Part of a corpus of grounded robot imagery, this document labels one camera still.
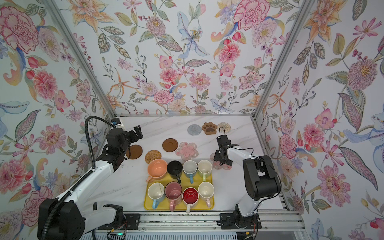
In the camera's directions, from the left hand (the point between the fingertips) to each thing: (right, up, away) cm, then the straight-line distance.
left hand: (135, 128), depth 82 cm
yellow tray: (+16, -40, -4) cm, 44 cm away
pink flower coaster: (+28, -15, +19) cm, 37 cm away
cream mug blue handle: (+11, -35, 0) cm, 37 cm away
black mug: (+21, -24, +3) cm, 32 cm away
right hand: (+50, -19, +14) cm, 55 cm away
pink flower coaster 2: (+45, -21, +3) cm, 50 cm away
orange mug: (+10, -24, +7) cm, 27 cm away
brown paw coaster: (+44, 0, +32) cm, 54 cm away
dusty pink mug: (+21, -35, 0) cm, 41 cm away
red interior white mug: (+30, -37, -1) cm, 48 cm away
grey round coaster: (+33, -1, +31) cm, 45 cm away
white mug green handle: (+39, -25, +9) cm, 47 cm away
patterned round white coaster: (+57, 0, +32) cm, 66 cm away
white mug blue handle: (+30, -24, +8) cm, 39 cm away
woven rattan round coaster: (+5, -18, +16) cm, 24 cm away
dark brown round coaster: (+16, -12, +22) cm, 29 cm away
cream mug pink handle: (+39, -34, 0) cm, 52 cm away
